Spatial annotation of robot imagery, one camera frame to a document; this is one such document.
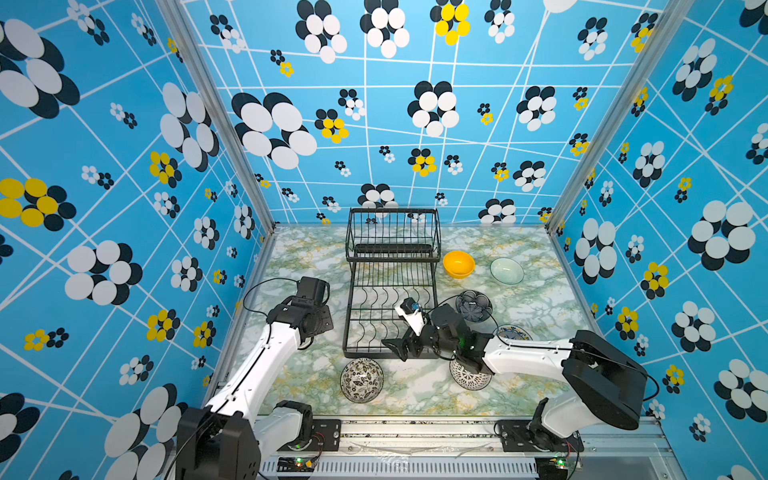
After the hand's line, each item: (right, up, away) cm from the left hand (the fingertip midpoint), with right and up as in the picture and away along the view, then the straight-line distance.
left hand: (323, 318), depth 84 cm
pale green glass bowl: (+60, +13, +19) cm, 64 cm away
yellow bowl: (+43, +15, +21) cm, 50 cm away
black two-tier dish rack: (+20, +18, +24) cm, 36 cm away
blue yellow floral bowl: (+55, -5, +4) cm, 56 cm away
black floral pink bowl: (+11, -17, -2) cm, 20 cm away
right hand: (+21, -1, -3) cm, 21 cm away
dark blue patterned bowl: (+46, +1, +12) cm, 48 cm away
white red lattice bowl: (+40, -17, -2) cm, 44 cm away
